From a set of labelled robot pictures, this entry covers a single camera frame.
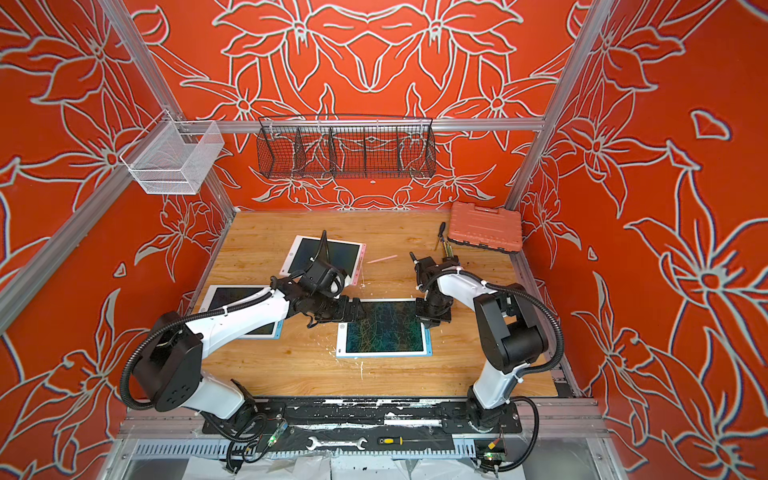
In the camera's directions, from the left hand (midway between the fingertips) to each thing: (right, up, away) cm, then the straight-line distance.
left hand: (357, 313), depth 83 cm
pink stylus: (+7, +14, +21) cm, 26 cm away
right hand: (+20, -4, +6) cm, 21 cm away
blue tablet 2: (+10, -6, +5) cm, 12 cm away
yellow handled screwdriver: (+11, -27, -13) cm, 32 cm away
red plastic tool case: (+49, +25, +26) cm, 61 cm away
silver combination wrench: (-9, -28, -13) cm, 32 cm away
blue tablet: (-47, +2, +12) cm, 48 cm away
